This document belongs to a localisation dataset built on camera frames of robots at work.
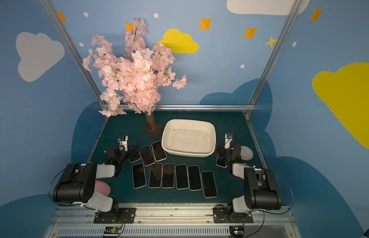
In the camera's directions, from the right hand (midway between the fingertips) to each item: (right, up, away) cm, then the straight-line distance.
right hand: (226, 142), depth 95 cm
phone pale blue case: (-58, -5, -8) cm, 59 cm away
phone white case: (-21, -21, -8) cm, 31 cm away
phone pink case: (-29, -20, -8) cm, 36 cm away
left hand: (-62, -1, 0) cm, 62 cm away
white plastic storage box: (-24, +2, +11) cm, 27 cm away
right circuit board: (-1, -43, -22) cm, 48 cm away
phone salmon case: (-4, -12, -2) cm, 13 cm away
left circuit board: (-63, -41, -23) cm, 78 cm away
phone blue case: (-53, -19, -12) cm, 58 cm away
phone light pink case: (-13, -23, -11) cm, 29 cm away
